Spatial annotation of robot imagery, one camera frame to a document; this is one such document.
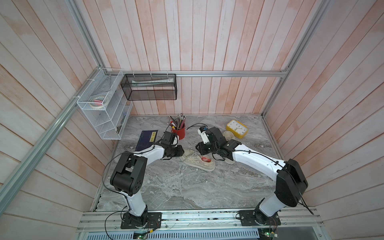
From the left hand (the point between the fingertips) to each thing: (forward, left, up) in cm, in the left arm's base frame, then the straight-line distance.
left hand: (182, 153), depth 95 cm
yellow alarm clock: (+21, -40, 0) cm, 45 cm away
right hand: (-2, -9, +12) cm, 15 cm away
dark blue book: (+14, +26, -3) cm, 29 cm away
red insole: (-5, -15, +2) cm, 16 cm away
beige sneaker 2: (+14, -33, +1) cm, 36 cm away
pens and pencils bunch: (+18, +3, +9) cm, 21 cm away
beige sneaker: (-8, -13, +4) cm, 16 cm away
